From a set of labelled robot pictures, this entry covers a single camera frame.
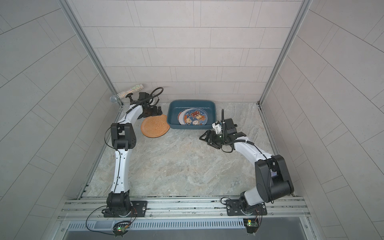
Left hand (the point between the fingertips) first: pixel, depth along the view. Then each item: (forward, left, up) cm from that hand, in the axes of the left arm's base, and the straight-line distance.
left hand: (159, 110), depth 112 cm
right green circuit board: (-70, -55, -1) cm, 89 cm away
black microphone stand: (-5, +15, +19) cm, 24 cm away
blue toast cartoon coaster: (-8, -28, +2) cm, 29 cm away
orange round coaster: (-15, 0, 0) cm, 15 cm away
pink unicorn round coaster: (-9, -18, +2) cm, 20 cm away
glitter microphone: (-10, +20, +22) cm, 31 cm away
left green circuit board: (-71, +3, +3) cm, 71 cm away
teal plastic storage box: (0, -13, +5) cm, 14 cm away
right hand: (-32, -33, +10) cm, 47 cm away
